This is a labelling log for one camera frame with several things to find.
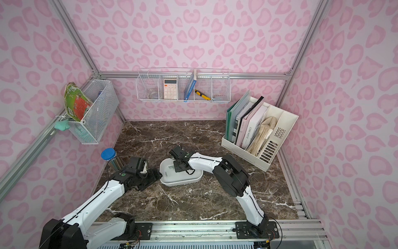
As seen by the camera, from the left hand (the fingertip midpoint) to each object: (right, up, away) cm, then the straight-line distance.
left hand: (157, 175), depth 85 cm
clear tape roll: (-6, +46, +11) cm, 48 cm away
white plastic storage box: (+5, -3, +6) cm, 8 cm away
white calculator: (+5, +50, +11) cm, 51 cm away
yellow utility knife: (+24, +47, +13) cm, 54 cm away
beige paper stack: (+57, +22, +2) cm, 61 cm away
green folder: (+40, +33, -3) cm, 52 cm away
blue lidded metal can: (-21, +7, -2) cm, 23 cm away
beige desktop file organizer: (+72, +16, +21) cm, 76 cm away
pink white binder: (+50, +28, +1) cm, 57 cm away
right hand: (+10, +3, +10) cm, 14 cm away
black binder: (+44, +29, -4) cm, 53 cm away
